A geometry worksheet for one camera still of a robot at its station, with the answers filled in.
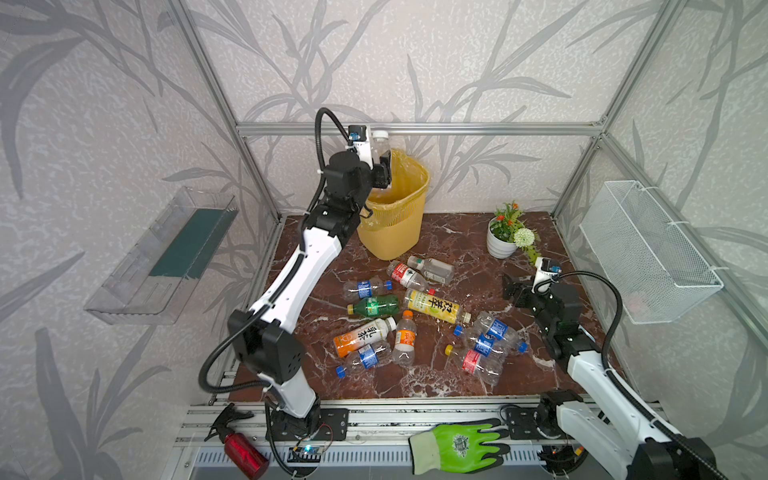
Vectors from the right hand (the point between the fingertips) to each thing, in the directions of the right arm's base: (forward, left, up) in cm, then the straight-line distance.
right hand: (518, 267), depth 83 cm
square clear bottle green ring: (+10, +22, -16) cm, 29 cm away
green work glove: (-40, +17, -15) cm, 46 cm away
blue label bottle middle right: (-18, +9, -13) cm, 24 cm away
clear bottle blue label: (0, +45, -13) cm, 47 cm away
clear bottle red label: (+5, +31, -12) cm, 34 cm away
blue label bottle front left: (-20, +42, -13) cm, 48 cm away
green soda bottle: (-5, +41, -13) cm, 43 cm away
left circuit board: (-42, +57, -19) cm, 73 cm away
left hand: (+16, +37, +30) cm, 50 cm away
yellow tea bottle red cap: (-6, +23, -12) cm, 27 cm away
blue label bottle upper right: (-14, +5, -13) cm, 19 cm away
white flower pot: (+16, 0, -11) cm, 19 cm away
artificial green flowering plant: (+19, -2, -3) cm, 20 cm away
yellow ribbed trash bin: (+21, +36, -14) cm, 44 cm away
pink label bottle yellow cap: (-23, +10, -15) cm, 30 cm away
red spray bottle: (-42, +69, -12) cm, 82 cm away
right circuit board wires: (-43, -5, -17) cm, 47 cm away
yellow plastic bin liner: (+17, +32, +11) cm, 38 cm away
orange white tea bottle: (-14, +42, -13) cm, 47 cm away
